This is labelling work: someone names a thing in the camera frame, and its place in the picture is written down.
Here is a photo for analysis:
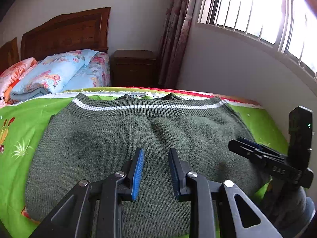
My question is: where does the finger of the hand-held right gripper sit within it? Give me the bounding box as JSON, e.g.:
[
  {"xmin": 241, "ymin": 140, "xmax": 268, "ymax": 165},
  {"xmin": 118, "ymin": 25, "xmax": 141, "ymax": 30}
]
[
  {"xmin": 228, "ymin": 139, "xmax": 273, "ymax": 165},
  {"xmin": 238, "ymin": 137, "xmax": 286, "ymax": 158}
]

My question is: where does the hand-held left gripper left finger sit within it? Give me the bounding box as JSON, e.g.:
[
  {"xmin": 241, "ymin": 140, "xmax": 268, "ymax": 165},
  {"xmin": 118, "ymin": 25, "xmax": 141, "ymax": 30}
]
[{"xmin": 28, "ymin": 148, "xmax": 144, "ymax": 238}]

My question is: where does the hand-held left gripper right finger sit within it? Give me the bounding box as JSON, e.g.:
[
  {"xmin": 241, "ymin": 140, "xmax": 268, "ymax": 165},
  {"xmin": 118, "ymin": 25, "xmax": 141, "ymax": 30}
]
[{"xmin": 168, "ymin": 148, "xmax": 284, "ymax": 238}]

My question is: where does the green knitted sweater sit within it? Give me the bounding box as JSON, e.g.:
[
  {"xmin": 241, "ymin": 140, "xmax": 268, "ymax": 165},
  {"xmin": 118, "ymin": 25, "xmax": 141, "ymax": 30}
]
[{"xmin": 25, "ymin": 93, "xmax": 270, "ymax": 238}]

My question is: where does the person's right hand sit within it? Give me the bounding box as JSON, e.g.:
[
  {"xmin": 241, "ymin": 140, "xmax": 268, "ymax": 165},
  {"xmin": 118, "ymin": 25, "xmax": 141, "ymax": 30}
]
[{"xmin": 264, "ymin": 187, "xmax": 307, "ymax": 227}]

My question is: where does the red printed bed sheet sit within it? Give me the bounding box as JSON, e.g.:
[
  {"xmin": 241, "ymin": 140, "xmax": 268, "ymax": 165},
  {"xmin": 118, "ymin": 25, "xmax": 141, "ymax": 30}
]
[{"xmin": 139, "ymin": 87, "xmax": 263, "ymax": 107}]

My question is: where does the barred window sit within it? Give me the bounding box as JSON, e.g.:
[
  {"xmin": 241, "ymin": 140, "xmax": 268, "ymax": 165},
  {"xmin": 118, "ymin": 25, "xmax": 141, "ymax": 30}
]
[{"xmin": 193, "ymin": 0, "xmax": 317, "ymax": 80}]

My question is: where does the wooden nightstand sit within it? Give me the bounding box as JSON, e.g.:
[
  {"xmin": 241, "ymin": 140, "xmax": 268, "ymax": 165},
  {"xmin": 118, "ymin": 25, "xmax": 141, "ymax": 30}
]
[{"xmin": 113, "ymin": 50, "xmax": 158, "ymax": 88}]

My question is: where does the floral pillow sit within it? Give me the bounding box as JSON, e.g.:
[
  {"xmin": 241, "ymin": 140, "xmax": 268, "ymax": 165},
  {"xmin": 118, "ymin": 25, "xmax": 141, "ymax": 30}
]
[{"xmin": 62, "ymin": 52, "xmax": 111, "ymax": 92}]

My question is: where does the floral curtain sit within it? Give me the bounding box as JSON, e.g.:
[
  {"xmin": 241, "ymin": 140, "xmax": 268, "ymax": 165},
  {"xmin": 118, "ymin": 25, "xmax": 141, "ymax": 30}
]
[{"xmin": 157, "ymin": 0, "xmax": 202, "ymax": 90}]

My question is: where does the green cartoon printed blanket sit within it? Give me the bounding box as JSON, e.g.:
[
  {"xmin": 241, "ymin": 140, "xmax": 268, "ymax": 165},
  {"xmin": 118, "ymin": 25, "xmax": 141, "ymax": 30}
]
[{"xmin": 0, "ymin": 89, "xmax": 291, "ymax": 238}]

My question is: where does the blue floral quilt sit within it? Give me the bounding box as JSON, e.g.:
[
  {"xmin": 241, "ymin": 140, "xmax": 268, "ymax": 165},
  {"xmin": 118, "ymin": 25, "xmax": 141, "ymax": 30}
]
[{"xmin": 10, "ymin": 49, "xmax": 99, "ymax": 102}]

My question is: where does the large wooden headboard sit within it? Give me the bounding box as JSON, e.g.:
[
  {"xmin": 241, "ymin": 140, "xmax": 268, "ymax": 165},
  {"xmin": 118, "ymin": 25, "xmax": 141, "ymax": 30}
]
[{"xmin": 20, "ymin": 7, "xmax": 111, "ymax": 61}]

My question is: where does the pink floral quilt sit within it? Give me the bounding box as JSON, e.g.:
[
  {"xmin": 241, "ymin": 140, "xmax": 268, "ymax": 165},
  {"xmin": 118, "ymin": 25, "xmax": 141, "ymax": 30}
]
[{"xmin": 0, "ymin": 57, "xmax": 39, "ymax": 106}]

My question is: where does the small wooden headboard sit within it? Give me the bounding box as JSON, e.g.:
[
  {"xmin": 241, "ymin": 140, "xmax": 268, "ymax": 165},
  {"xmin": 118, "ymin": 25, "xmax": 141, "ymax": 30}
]
[{"xmin": 0, "ymin": 37, "xmax": 20, "ymax": 75}]

